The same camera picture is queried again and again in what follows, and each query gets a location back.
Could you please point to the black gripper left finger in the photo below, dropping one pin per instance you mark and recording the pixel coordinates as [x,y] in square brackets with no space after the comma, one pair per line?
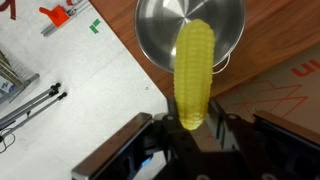
[133,146]

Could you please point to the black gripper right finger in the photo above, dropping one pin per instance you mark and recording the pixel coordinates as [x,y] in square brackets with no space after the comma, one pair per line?
[266,143]

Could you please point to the yellow corn cob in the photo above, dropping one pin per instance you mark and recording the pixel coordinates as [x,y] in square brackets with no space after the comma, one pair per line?
[195,73]

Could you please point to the silver metal pot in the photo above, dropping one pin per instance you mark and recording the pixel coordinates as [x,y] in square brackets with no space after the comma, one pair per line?
[160,30]

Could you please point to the brown cardboard sheet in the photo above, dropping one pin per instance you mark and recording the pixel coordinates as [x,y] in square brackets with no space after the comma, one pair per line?
[283,96]

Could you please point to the metal rack legs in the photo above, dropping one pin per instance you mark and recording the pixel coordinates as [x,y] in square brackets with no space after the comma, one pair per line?
[33,104]

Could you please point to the green floor tape mark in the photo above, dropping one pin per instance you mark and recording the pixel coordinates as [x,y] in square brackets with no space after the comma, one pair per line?
[95,26]

